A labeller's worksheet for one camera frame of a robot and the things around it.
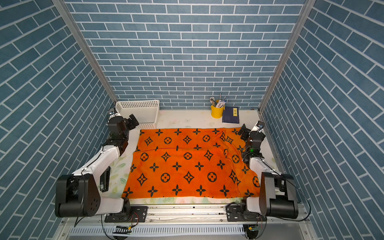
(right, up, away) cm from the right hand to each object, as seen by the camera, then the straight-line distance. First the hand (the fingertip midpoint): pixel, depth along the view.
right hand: (252, 127), depth 88 cm
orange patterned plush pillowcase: (-37, -22, +4) cm, 43 cm away
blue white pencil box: (-16, +16, +17) cm, 28 cm away
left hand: (-71, +7, -3) cm, 72 cm away
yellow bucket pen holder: (-18, +11, +27) cm, 34 cm away
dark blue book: (-6, +9, +29) cm, 31 cm away
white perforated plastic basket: (-73, +11, +26) cm, 78 cm away
